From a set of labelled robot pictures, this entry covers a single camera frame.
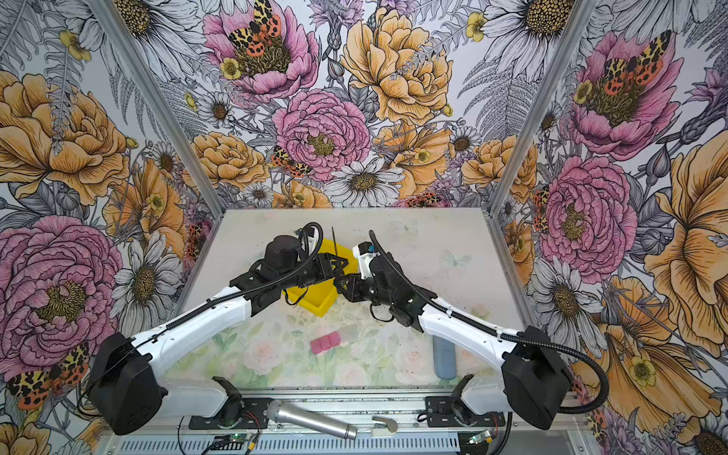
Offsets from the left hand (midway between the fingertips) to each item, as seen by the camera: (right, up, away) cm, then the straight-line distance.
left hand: (344, 271), depth 78 cm
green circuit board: (-26, -40, -7) cm, 48 cm away
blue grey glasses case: (+28, -25, +4) cm, 38 cm away
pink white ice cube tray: (-7, -22, +8) cm, 24 cm away
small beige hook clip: (+12, -37, -6) cm, 40 cm away
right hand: (-2, -5, -1) cm, 5 cm away
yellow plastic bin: (-8, -9, +8) cm, 14 cm away
